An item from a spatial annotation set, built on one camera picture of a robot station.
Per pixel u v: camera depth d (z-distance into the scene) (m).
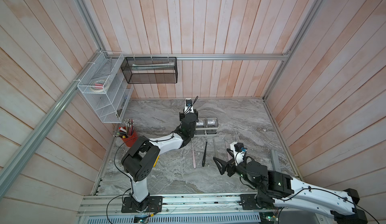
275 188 0.51
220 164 0.61
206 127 0.92
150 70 1.05
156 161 0.69
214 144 0.95
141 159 0.48
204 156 0.90
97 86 0.73
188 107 0.71
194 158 0.88
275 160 0.86
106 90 0.72
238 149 0.58
